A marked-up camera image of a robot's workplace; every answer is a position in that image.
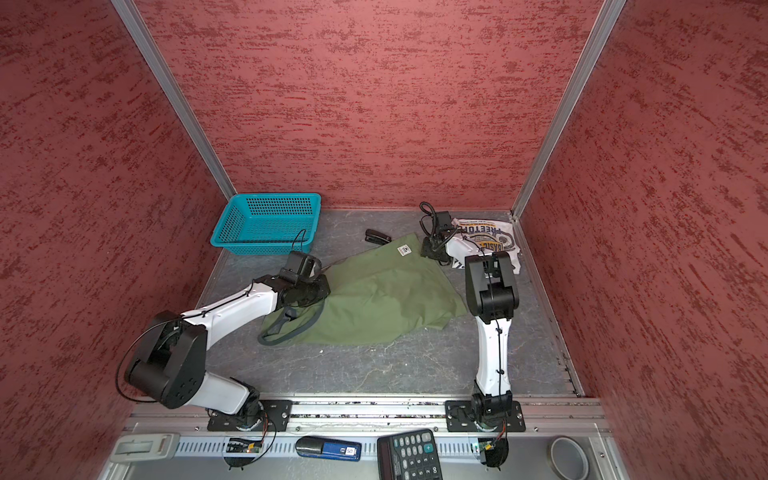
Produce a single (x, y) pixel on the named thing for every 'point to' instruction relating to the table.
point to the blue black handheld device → (328, 448)
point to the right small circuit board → (493, 451)
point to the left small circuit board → (239, 445)
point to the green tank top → (381, 293)
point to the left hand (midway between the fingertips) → (331, 295)
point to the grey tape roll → (567, 458)
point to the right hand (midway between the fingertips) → (427, 255)
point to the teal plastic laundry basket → (269, 223)
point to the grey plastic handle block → (145, 446)
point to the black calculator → (408, 456)
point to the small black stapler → (377, 237)
